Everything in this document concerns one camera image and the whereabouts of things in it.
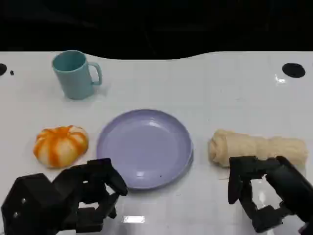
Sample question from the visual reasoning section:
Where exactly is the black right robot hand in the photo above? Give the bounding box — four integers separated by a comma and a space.
227, 155, 313, 233

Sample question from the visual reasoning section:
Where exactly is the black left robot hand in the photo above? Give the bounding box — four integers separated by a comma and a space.
1, 158, 129, 235

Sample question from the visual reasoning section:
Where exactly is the beige towel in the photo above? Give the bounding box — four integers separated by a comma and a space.
208, 129, 309, 168

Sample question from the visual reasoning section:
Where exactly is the orange and white bread roll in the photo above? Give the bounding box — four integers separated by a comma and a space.
33, 125, 89, 169

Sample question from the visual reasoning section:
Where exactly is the lilac plate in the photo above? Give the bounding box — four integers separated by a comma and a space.
96, 109, 194, 191

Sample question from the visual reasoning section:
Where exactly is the pale green mug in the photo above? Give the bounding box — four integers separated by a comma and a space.
51, 50, 103, 100

